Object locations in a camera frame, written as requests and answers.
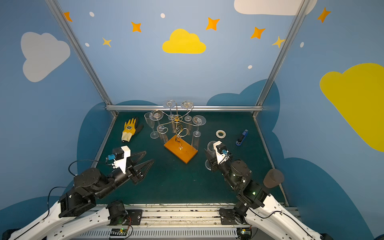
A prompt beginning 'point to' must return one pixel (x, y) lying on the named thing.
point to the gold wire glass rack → (174, 125)
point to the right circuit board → (244, 233)
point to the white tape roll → (220, 131)
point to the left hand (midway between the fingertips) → (148, 154)
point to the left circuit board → (118, 232)
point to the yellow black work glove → (131, 128)
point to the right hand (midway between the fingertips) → (213, 145)
